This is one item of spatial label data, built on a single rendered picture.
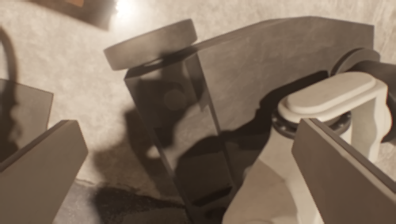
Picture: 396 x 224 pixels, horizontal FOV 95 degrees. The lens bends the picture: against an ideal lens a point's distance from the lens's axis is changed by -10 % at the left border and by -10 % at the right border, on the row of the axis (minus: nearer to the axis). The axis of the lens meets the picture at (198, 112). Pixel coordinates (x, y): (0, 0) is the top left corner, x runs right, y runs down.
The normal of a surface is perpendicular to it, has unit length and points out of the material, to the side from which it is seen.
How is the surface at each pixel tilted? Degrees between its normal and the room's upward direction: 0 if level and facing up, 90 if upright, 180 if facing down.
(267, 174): 90
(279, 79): 0
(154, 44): 2
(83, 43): 0
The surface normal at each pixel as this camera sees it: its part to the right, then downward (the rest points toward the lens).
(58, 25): 0.25, 0.36
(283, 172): -0.29, -0.86
